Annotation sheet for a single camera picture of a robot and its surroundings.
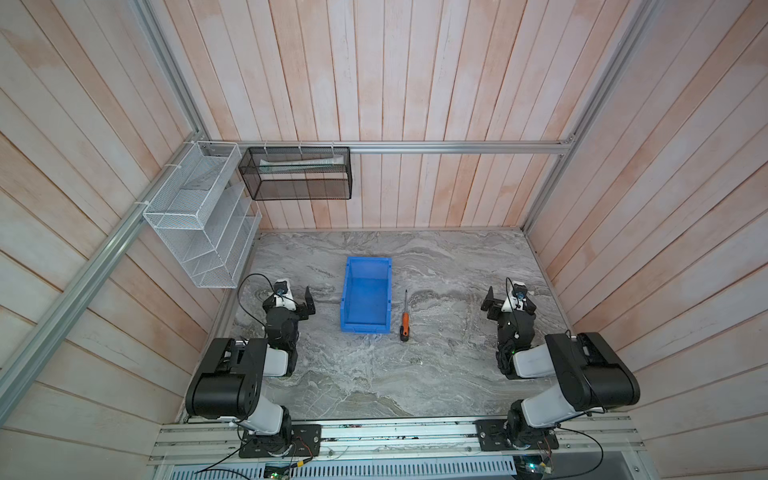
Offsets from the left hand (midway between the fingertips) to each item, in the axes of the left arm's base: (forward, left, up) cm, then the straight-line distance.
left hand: (296, 293), depth 91 cm
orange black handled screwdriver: (-7, -34, -8) cm, 36 cm away
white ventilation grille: (-45, -39, -9) cm, 60 cm away
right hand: (0, -66, +2) cm, 66 cm away
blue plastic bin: (+5, -21, -9) cm, 24 cm away
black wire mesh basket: (+34, +1, +20) cm, 39 cm away
